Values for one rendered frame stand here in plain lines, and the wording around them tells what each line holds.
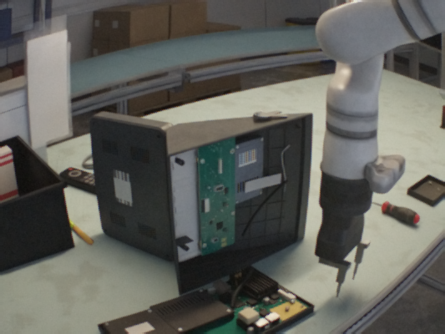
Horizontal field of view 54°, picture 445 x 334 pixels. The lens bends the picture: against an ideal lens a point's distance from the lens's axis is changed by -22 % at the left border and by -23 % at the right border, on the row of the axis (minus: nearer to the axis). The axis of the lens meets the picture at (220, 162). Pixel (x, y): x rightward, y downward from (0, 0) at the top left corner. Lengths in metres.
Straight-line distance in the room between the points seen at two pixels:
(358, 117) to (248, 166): 0.22
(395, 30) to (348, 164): 0.18
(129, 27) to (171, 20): 0.41
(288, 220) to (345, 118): 0.29
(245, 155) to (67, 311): 0.34
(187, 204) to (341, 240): 0.21
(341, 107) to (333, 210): 0.12
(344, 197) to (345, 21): 0.21
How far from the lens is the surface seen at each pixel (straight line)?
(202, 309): 0.66
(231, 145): 0.69
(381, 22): 0.54
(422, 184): 1.09
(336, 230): 0.64
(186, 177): 0.67
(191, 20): 4.47
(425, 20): 0.53
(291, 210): 0.82
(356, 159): 0.59
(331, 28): 0.54
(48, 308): 0.71
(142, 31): 4.19
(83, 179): 1.04
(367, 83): 0.60
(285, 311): 0.68
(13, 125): 1.06
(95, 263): 0.80
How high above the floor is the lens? 1.44
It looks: 23 degrees down
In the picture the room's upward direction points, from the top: 1 degrees counter-clockwise
